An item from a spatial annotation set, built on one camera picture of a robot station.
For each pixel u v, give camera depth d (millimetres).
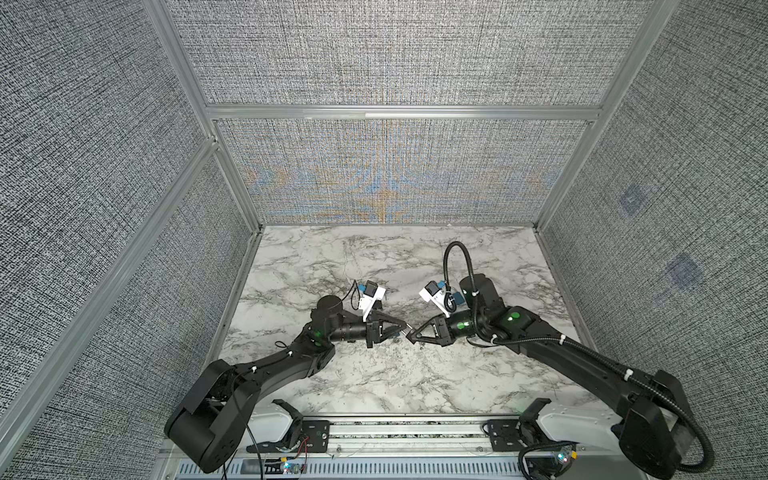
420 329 702
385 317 711
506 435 732
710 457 384
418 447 732
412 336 704
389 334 705
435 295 688
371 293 688
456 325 657
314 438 734
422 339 705
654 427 398
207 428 413
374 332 662
